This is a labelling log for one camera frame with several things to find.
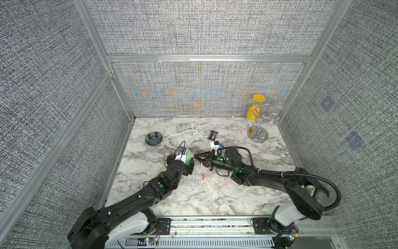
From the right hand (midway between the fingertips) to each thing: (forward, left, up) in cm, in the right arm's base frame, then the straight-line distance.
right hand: (193, 154), depth 72 cm
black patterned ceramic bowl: (+25, +28, -22) cm, 44 cm away
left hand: (+3, +2, -7) cm, 8 cm away
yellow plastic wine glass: (+30, -36, -2) cm, 47 cm away
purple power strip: (+6, -15, -2) cm, 17 cm away
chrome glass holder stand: (+29, -44, -23) cm, 57 cm away
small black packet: (+27, -12, -22) cm, 37 cm away
